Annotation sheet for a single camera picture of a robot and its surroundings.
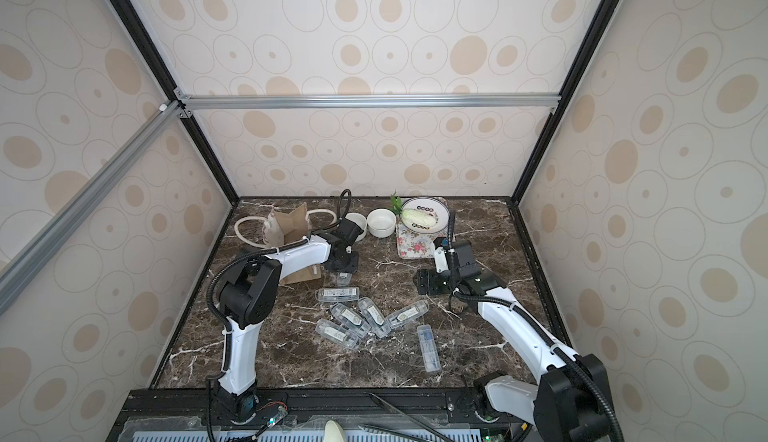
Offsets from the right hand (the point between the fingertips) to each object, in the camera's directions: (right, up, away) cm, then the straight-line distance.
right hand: (438, 276), depth 84 cm
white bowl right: (-17, +15, +28) cm, 37 cm away
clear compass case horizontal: (-30, -7, +8) cm, 32 cm away
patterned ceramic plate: (+2, +23, +32) cm, 40 cm away
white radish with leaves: (-4, +18, +25) cm, 31 cm away
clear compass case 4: (-29, -16, -1) cm, 33 cm away
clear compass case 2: (-25, -13, +3) cm, 29 cm away
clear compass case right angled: (-9, -12, +3) cm, 15 cm away
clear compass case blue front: (-3, -20, -2) cm, 20 cm away
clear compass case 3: (-18, -12, +3) cm, 22 cm away
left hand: (-24, +2, +15) cm, 28 cm away
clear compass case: (-28, -3, +12) cm, 31 cm away
